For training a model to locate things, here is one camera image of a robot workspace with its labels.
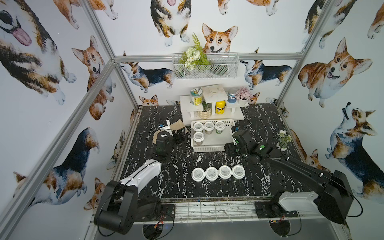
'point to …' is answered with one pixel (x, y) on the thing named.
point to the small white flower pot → (283, 139)
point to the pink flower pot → (243, 94)
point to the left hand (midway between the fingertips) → (179, 126)
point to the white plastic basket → (214, 142)
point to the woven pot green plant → (206, 113)
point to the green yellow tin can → (196, 96)
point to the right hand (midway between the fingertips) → (232, 142)
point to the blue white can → (231, 98)
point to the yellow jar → (220, 107)
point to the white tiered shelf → (211, 94)
